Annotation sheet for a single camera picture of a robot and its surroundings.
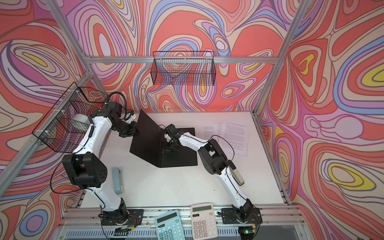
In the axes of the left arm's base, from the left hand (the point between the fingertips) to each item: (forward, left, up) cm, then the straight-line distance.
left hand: (140, 132), depth 84 cm
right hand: (-3, -12, -19) cm, 23 cm away
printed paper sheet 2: (+14, -41, -19) cm, 48 cm away
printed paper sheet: (+15, -49, -18) cm, 54 cm away
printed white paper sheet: (+9, -59, -19) cm, 63 cm away
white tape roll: (-5, +23, +15) cm, 28 cm away
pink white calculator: (-42, -35, -17) cm, 57 cm away
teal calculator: (-44, -19, -16) cm, 50 cm away
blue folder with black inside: (+2, 0, -15) cm, 15 cm away
